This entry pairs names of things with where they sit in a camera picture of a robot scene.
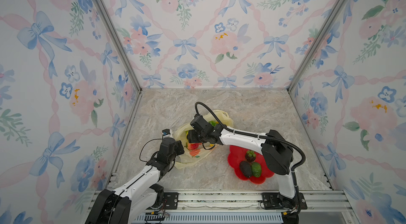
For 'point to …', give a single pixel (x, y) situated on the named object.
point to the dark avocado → (246, 168)
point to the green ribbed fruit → (256, 169)
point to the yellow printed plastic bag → (193, 152)
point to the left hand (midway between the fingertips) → (182, 141)
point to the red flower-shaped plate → (236, 155)
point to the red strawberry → (193, 146)
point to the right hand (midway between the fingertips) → (190, 137)
